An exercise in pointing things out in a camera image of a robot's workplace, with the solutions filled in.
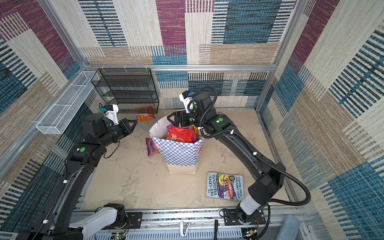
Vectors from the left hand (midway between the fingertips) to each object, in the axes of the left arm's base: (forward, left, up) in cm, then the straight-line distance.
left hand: (136, 118), depth 68 cm
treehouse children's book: (-20, -42, -33) cm, 57 cm away
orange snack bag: (+36, +9, -32) cm, 49 cm away
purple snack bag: (+11, -12, -19) cm, 25 cm away
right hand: (+1, -17, -2) cm, 17 cm away
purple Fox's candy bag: (+4, +1, -33) cm, 34 cm away
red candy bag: (+1, -21, -14) cm, 25 cm away
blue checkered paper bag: (-10, -19, -18) cm, 28 cm away
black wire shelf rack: (+44, +18, -18) cm, 51 cm away
